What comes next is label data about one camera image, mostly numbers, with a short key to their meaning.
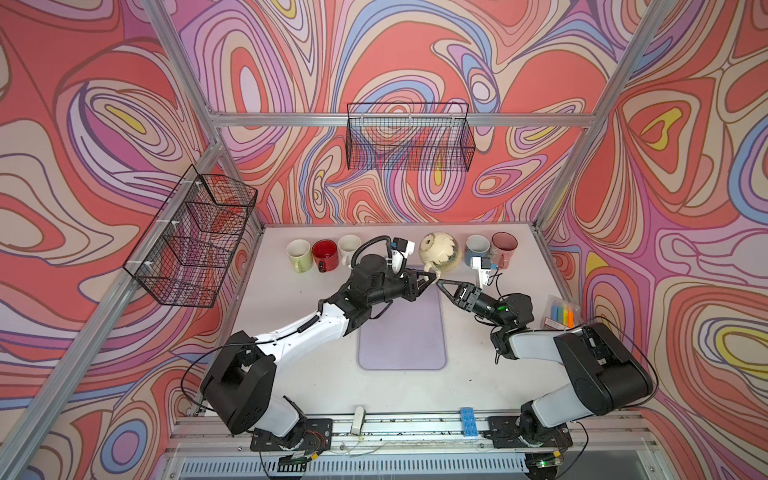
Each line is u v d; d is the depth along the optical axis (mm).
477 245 1040
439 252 716
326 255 1045
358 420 733
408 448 731
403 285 676
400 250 691
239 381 426
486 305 720
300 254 989
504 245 1021
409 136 964
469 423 744
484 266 735
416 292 690
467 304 710
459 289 767
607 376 448
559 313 949
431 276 733
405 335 905
